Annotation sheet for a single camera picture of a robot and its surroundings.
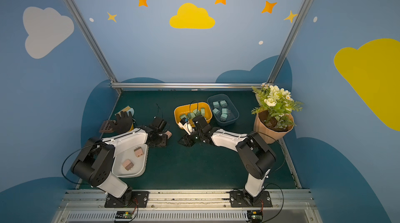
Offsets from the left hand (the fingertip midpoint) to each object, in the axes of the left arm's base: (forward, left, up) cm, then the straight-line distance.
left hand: (162, 139), depth 93 cm
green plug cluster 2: (+19, -17, 0) cm, 25 cm away
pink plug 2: (-8, +12, +1) cm, 15 cm away
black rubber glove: (+11, +27, +1) cm, 29 cm away
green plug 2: (+21, -24, +2) cm, 32 cm away
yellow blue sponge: (+23, +29, -1) cm, 37 cm away
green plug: (+30, -39, 0) cm, 49 cm away
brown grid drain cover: (+9, +39, -2) cm, 40 cm away
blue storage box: (+19, -44, -2) cm, 49 cm away
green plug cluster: (+20, -20, +3) cm, 28 cm away
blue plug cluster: (+29, -34, 0) cm, 45 cm away
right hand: (-2, -13, +6) cm, 14 cm away
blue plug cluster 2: (+23, -33, 0) cm, 40 cm away
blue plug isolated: (+24, -40, 0) cm, 47 cm away
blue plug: (+18, -38, 0) cm, 42 cm away
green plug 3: (+18, -10, 0) cm, 21 cm away
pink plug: (+3, -4, +2) cm, 5 cm away
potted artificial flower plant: (+8, -63, +18) cm, 66 cm away
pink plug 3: (-16, +16, +1) cm, 22 cm away
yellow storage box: (+21, -12, -1) cm, 24 cm away
